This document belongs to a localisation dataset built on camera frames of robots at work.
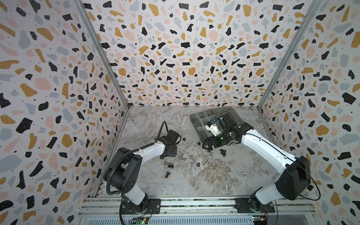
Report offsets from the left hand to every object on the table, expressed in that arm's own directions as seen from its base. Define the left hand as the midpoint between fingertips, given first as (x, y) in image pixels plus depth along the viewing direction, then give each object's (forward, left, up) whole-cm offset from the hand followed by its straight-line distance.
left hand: (171, 150), depth 91 cm
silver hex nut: (-2, -26, -3) cm, 26 cm away
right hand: (-3, -21, +15) cm, 26 cm away
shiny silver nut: (-7, -31, -3) cm, 32 cm away
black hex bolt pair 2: (-2, -34, -3) cm, 35 cm away
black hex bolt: (-14, +2, -3) cm, 15 cm away
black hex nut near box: (+6, -18, -2) cm, 19 cm away
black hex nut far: (+11, -8, -4) cm, 14 cm away
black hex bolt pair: (0, -34, -3) cm, 34 cm away
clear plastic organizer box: (+25, -20, 0) cm, 32 cm away
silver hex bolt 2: (-6, -15, -3) cm, 16 cm away
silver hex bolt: (-9, +1, -3) cm, 9 cm away
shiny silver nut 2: (-8, -33, -3) cm, 34 cm away
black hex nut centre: (-8, -17, -4) cm, 19 cm away
